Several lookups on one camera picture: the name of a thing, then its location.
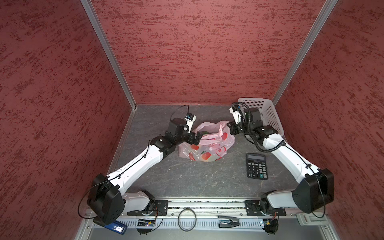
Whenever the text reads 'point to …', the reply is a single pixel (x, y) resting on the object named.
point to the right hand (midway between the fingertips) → (227, 126)
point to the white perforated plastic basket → (268, 112)
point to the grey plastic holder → (317, 218)
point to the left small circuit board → (141, 222)
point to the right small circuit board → (271, 226)
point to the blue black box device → (117, 227)
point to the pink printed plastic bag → (216, 137)
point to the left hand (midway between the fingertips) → (193, 132)
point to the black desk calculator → (256, 166)
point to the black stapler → (227, 221)
